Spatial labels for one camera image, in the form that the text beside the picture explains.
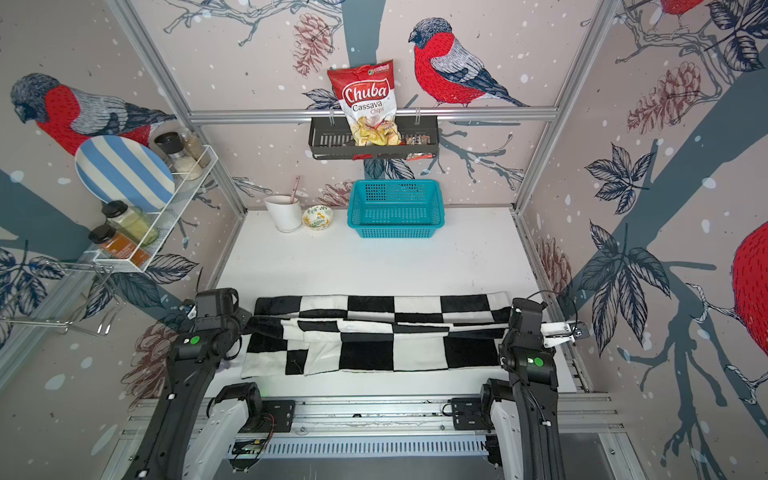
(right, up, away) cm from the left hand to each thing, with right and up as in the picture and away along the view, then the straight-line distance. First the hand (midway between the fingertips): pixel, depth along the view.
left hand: (244, 306), depth 79 cm
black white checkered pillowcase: (+16, -9, +2) cm, 18 cm away
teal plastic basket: (+42, +30, +43) cm, 67 cm away
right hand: (+78, -1, -3) cm, 78 cm away
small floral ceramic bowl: (+10, +26, +38) cm, 47 cm away
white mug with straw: (+2, +28, +27) cm, 38 cm away
